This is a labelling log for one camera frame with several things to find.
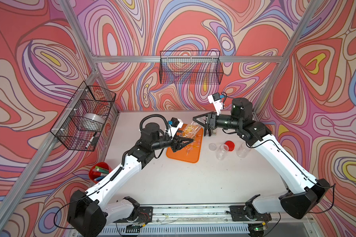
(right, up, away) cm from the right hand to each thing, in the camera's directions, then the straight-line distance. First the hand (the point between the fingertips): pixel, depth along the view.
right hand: (196, 122), depth 65 cm
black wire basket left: (-57, -1, +9) cm, 58 cm away
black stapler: (+15, -7, +40) cm, 43 cm away
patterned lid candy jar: (-2, -4, +1) cm, 4 cm away
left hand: (-3, -7, +3) cm, 8 cm away
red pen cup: (-50, -25, +11) cm, 57 cm away
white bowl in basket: (-49, +1, +5) cm, 49 cm away
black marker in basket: (-51, -9, +8) cm, 53 cm away
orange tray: (0, -19, +31) cm, 37 cm away
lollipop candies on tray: (+3, -14, +36) cm, 39 cm away
